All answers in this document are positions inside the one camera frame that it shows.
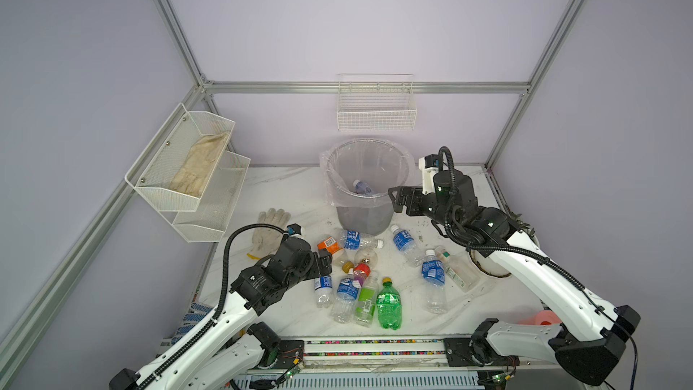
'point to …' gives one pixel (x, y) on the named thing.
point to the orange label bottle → (333, 244)
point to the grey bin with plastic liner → (358, 174)
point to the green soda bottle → (389, 305)
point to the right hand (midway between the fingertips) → (400, 189)
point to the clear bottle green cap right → (463, 275)
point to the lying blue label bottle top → (357, 240)
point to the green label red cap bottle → (367, 296)
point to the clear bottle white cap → (363, 188)
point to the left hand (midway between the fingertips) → (317, 262)
